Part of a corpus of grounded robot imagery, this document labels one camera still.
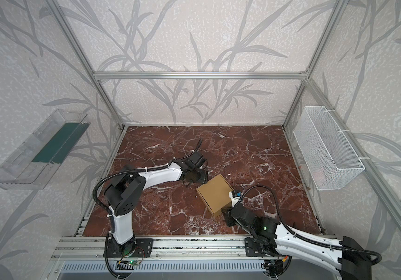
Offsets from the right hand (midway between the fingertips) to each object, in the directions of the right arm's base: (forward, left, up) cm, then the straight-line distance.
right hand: (222, 209), depth 81 cm
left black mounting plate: (-15, +34, -2) cm, 37 cm away
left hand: (+16, +8, -1) cm, 18 cm away
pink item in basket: (+8, -41, +17) cm, 45 cm away
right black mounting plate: (-16, -12, -3) cm, 20 cm away
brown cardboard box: (+7, +3, +1) cm, 8 cm away
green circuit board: (-20, +39, -3) cm, 44 cm away
